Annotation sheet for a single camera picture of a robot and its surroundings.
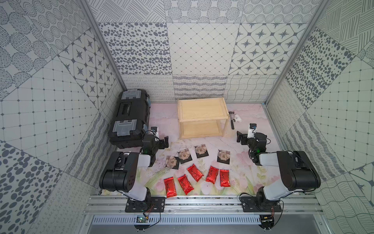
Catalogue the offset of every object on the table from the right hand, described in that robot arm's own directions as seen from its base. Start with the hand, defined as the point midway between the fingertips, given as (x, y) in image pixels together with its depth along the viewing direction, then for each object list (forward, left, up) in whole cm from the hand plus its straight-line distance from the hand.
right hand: (245, 133), depth 95 cm
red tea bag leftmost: (-34, +47, -5) cm, 58 cm away
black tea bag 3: (-14, +15, -6) cm, 22 cm away
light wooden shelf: (+1, +29, +15) cm, 33 cm away
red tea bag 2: (-26, +23, -4) cm, 35 cm away
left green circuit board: (-47, +60, -7) cm, 77 cm away
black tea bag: (-15, +40, -5) cm, 43 cm away
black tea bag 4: (-19, +49, -5) cm, 52 cm away
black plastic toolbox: (+1, +73, +13) cm, 74 cm away
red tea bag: (-32, +39, -4) cm, 50 cm away
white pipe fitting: (+15, +2, -3) cm, 16 cm away
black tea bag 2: (-11, +30, -5) cm, 32 cm away
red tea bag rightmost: (-28, +17, -3) cm, 33 cm away
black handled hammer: (+10, +6, -6) cm, 13 cm away
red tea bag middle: (-26, +33, -4) cm, 42 cm away
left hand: (-3, +57, 0) cm, 57 cm away
